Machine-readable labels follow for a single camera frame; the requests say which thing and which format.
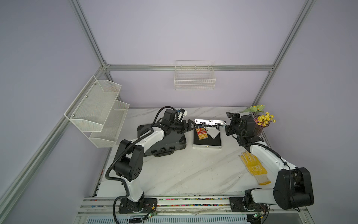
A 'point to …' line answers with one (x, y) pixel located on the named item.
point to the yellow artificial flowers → (261, 120)
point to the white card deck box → (213, 133)
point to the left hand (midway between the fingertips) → (194, 128)
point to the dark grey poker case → (167, 146)
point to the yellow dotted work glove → (255, 167)
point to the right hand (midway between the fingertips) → (224, 119)
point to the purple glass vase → (258, 128)
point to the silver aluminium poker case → (209, 143)
